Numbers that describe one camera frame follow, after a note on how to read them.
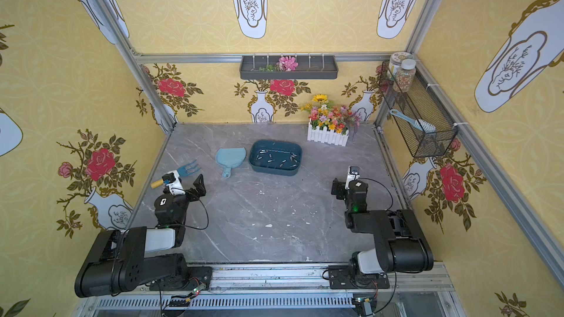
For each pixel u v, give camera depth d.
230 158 1.06
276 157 1.07
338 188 0.84
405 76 0.80
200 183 0.86
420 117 0.77
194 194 0.79
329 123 1.01
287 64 0.88
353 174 0.80
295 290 0.72
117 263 0.45
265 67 0.88
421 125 0.68
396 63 0.85
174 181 0.75
